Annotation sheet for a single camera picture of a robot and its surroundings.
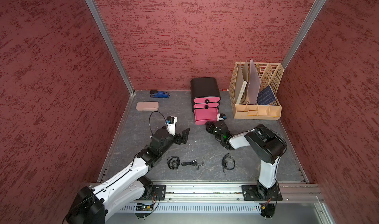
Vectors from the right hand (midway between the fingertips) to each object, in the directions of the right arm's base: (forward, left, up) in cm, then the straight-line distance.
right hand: (206, 125), depth 98 cm
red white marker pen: (+36, -19, -2) cm, 41 cm away
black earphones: (-24, +21, 0) cm, 32 cm away
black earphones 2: (-25, +9, 0) cm, 26 cm away
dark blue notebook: (+17, -44, +9) cm, 48 cm away
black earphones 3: (-24, -11, -2) cm, 27 cm away
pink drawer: (+11, -1, +14) cm, 18 cm away
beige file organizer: (+30, -47, +20) cm, 59 cm away
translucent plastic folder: (+23, -34, +16) cm, 44 cm away
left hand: (-11, +15, +15) cm, 24 cm away
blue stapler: (+30, +38, +2) cm, 49 cm away
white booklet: (+14, -23, +26) cm, 37 cm away
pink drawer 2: (+11, -1, +8) cm, 14 cm away
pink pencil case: (+18, +44, 0) cm, 48 cm away
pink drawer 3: (+7, +2, +2) cm, 8 cm away
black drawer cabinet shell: (+24, 0, +13) cm, 27 cm away
